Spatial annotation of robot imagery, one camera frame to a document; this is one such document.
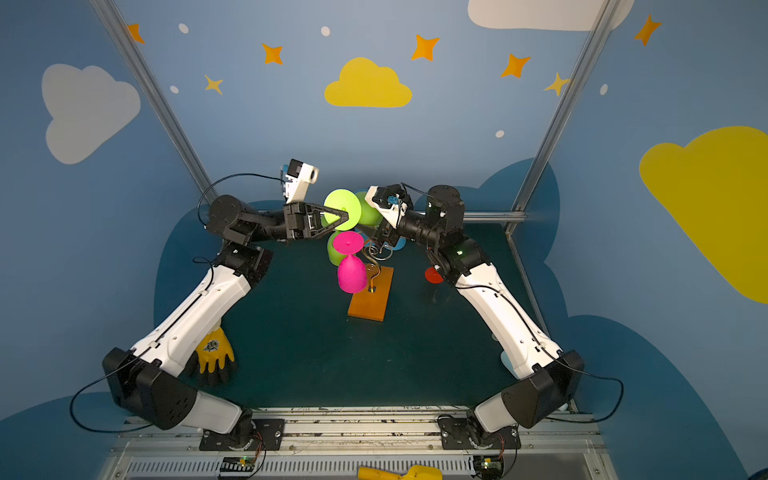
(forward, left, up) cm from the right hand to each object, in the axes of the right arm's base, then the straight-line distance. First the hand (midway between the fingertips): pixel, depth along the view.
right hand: (372, 201), depth 65 cm
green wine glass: (+2, +12, -23) cm, 26 cm away
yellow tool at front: (-45, -13, -43) cm, 63 cm away
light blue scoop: (-18, -40, -45) cm, 62 cm away
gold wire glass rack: (-6, -1, -12) cm, 13 cm away
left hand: (-12, +3, +6) cm, 13 cm away
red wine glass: (+14, -19, -46) cm, 51 cm away
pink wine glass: (-5, +6, -20) cm, 21 cm away
